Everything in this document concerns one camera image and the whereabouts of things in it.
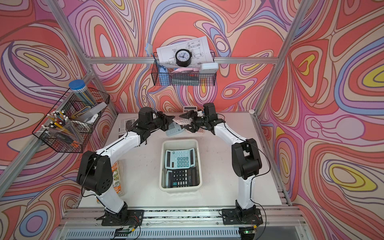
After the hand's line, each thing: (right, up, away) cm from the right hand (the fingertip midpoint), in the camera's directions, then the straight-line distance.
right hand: (181, 123), depth 86 cm
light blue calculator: (-7, -3, +22) cm, 23 cm away
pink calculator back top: (+2, +13, +33) cm, 36 cm away
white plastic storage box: (-3, -12, -1) cm, 13 cm away
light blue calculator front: (-6, -31, -4) cm, 32 cm away
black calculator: (+2, -30, -5) cm, 30 cm away
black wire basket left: (-57, +8, -8) cm, 58 cm away
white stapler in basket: (-43, +4, -13) cm, 45 cm away
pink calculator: (+1, +2, -2) cm, 3 cm away
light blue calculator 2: (-1, -21, +1) cm, 21 cm away
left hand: (-2, +5, -3) cm, 6 cm away
